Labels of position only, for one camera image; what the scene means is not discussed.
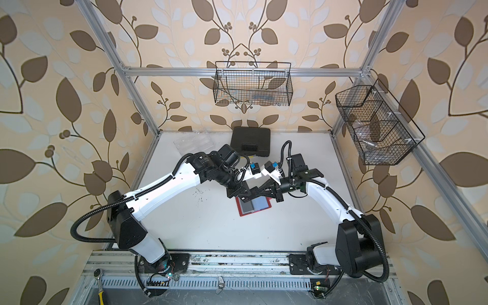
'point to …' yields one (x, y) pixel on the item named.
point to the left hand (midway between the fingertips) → (247, 189)
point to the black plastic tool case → (251, 141)
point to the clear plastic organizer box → (196, 142)
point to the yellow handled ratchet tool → (98, 273)
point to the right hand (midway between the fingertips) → (257, 193)
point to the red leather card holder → (260, 204)
